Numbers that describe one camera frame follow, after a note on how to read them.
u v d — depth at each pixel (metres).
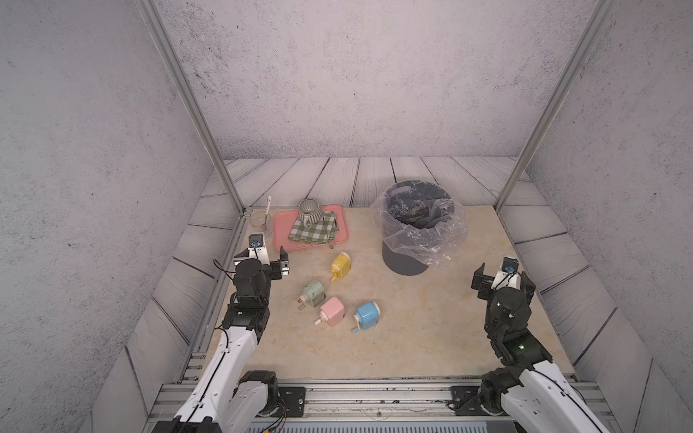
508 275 0.60
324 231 1.11
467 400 0.71
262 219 1.11
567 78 0.82
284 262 0.74
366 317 0.82
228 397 0.43
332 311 0.83
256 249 0.65
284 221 1.18
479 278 0.71
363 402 0.74
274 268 0.71
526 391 0.52
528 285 0.67
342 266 0.95
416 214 0.96
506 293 0.58
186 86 0.84
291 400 0.73
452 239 0.79
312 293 0.87
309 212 1.16
